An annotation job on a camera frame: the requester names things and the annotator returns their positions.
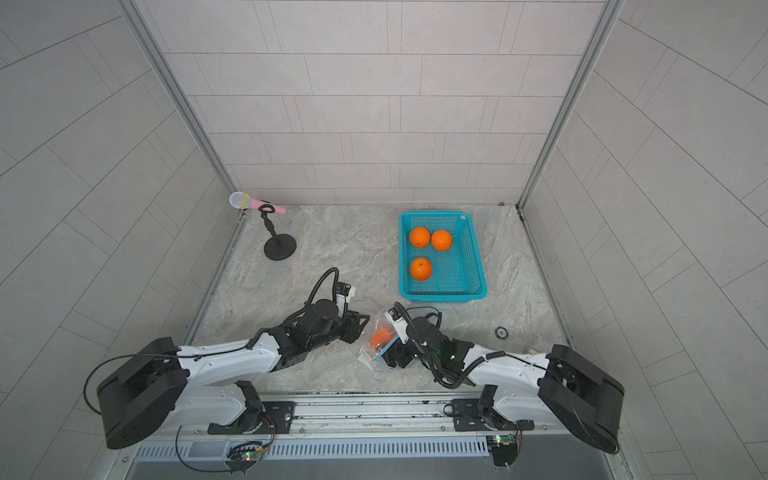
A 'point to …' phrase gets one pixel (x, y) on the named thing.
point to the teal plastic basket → (456, 274)
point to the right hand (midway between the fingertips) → (387, 343)
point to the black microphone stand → (278, 247)
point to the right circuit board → (504, 449)
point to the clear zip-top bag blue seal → (372, 358)
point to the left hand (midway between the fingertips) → (371, 318)
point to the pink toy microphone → (242, 200)
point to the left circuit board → (245, 455)
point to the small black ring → (497, 335)
